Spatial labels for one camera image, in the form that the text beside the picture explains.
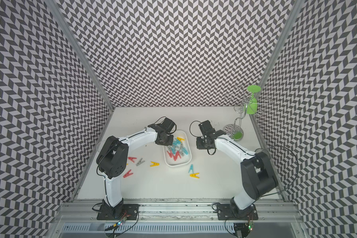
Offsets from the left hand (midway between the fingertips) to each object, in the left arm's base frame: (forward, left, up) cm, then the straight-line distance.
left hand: (168, 143), depth 95 cm
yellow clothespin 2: (-13, +7, -3) cm, 15 cm away
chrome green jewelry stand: (+8, -45, +28) cm, 53 cm away
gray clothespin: (-1, -9, -2) cm, 9 cm away
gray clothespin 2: (-12, +16, -2) cm, 20 cm away
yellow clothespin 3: (-20, -16, -3) cm, 26 cm away
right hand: (-5, -21, +4) cm, 22 cm away
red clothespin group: (-6, -2, -3) cm, 7 cm away
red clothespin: (-6, -6, -3) cm, 9 cm away
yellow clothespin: (+4, -8, -2) cm, 9 cm away
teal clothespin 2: (-4, -11, -3) cm, 12 cm away
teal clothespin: (+2, -6, -3) cm, 7 cm away
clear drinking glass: (-1, +46, -2) cm, 46 cm away
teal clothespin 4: (-16, -15, -3) cm, 22 cm away
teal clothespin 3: (-4, -4, -2) cm, 6 cm away
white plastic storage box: (-10, -11, -3) cm, 15 cm away
